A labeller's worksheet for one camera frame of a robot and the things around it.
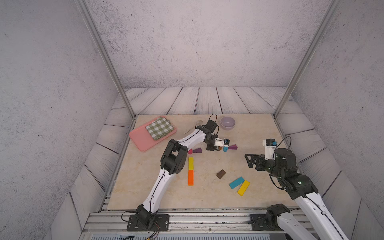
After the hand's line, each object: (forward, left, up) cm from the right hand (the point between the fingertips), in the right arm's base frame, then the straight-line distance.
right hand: (254, 155), depth 74 cm
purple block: (+18, +5, -20) cm, 27 cm away
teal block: (-6, +6, -21) cm, 23 cm away
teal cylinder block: (+16, +10, -19) cm, 27 cm away
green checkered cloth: (+33, +56, -18) cm, 68 cm away
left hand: (+18, +13, -19) cm, 30 cm away
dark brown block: (-1, +14, -20) cm, 25 cm away
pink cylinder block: (+14, +33, -19) cm, 41 cm away
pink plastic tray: (+24, +67, -20) cm, 74 cm away
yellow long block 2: (-9, +3, -21) cm, 23 cm away
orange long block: (-3, +32, -21) cm, 39 cm away
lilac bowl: (+37, +7, -17) cm, 41 cm away
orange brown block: (+15, +14, -17) cm, 27 cm away
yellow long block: (+7, +33, -21) cm, 40 cm away
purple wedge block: (+15, +29, -19) cm, 37 cm away
